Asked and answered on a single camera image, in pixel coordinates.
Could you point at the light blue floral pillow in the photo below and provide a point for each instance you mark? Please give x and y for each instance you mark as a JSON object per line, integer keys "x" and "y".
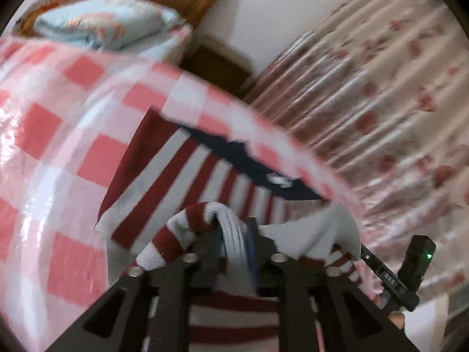
{"x": 110, "y": 18}

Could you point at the floral tulip curtain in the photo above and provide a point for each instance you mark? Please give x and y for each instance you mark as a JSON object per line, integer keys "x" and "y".
{"x": 384, "y": 80}

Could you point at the wooden nightstand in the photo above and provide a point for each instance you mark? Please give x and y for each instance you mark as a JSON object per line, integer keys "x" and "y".
{"x": 216, "y": 69}

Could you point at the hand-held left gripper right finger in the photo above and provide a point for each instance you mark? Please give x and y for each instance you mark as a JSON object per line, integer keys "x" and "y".
{"x": 251, "y": 249}

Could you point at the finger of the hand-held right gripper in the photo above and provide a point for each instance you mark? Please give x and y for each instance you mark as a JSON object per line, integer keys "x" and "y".
{"x": 368, "y": 256}

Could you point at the person's right hand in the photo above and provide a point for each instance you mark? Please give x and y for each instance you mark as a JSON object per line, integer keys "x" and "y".
{"x": 397, "y": 319}

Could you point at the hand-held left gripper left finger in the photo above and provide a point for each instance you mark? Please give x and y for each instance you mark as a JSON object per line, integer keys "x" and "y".
{"x": 219, "y": 244}

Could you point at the striped knit sweater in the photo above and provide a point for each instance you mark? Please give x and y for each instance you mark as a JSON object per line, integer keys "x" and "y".
{"x": 165, "y": 187}

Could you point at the pink white checkered sheet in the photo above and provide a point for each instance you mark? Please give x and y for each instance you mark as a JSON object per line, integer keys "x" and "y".
{"x": 73, "y": 117}

